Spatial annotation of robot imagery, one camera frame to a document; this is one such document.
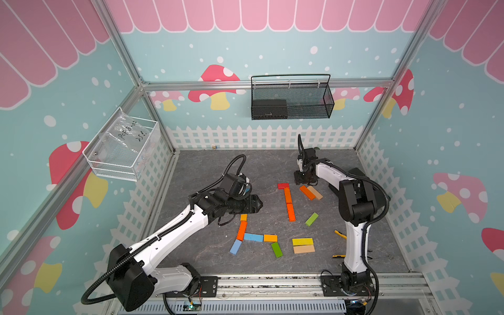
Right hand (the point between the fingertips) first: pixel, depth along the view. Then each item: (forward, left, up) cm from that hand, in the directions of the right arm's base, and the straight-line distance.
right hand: (300, 179), depth 104 cm
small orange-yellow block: (-31, +17, -1) cm, 36 cm away
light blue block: (-35, +32, -1) cm, 47 cm away
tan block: (-35, +3, -3) cm, 36 cm away
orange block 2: (-19, +6, -2) cm, 20 cm away
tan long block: (-8, -7, -2) cm, 11 cm away
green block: (-36, +15, -2) cm, 39 cm away
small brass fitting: (+28, +50, -3) cm, 57 cm away
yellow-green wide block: (-32, +3, -2) cm, 33 cm away
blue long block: (-31, +26, -1) cm, 40 cm away
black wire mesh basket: (+27, +6, +32) cm, 42 cm away
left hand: (-25, +23, +15) cm, 38 cm away
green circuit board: (-55, +48, -5) cm, 73 cm away
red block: (-3, +10, -2) cm, 10 cm away
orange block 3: (-7, -3, -2) cm, 8 cm away
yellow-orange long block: (-21, +29, -1) cm, 36 cm away
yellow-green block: (-22, -3, -2) cm, 22 cm away
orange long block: (-27, +30, -2) cm, 40 cm away
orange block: (-9, +7, -2) cm, 12 cm away
